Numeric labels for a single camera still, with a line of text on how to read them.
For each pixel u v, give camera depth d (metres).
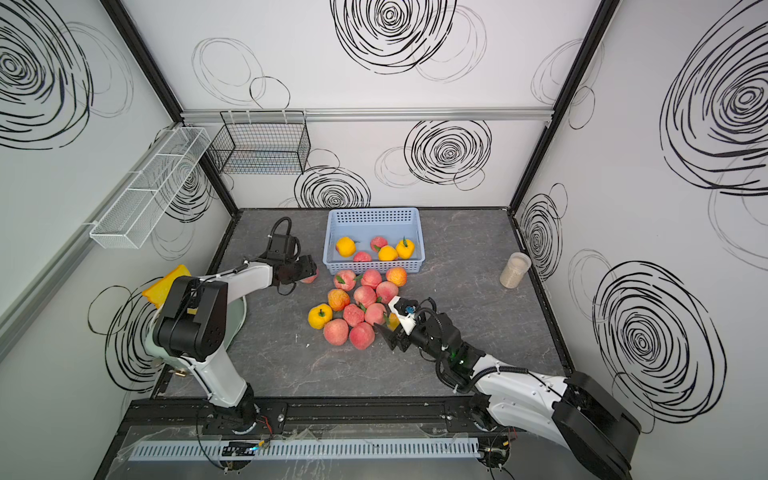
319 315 0.86
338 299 0.89
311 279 0.94
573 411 0.42
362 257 0.99
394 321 0.84
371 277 0.94
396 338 0.68
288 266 0.83
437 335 0.59
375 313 0.86
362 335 0.82
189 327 0.49
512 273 0.94
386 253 1.00
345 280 0.94
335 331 0.83
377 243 1.03
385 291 0.91
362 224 1.14
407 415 0.75
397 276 0.94
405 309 0.65
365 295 0.90
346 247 1.04
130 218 0.72
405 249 1.02
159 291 0.73
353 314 0.87
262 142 0.97
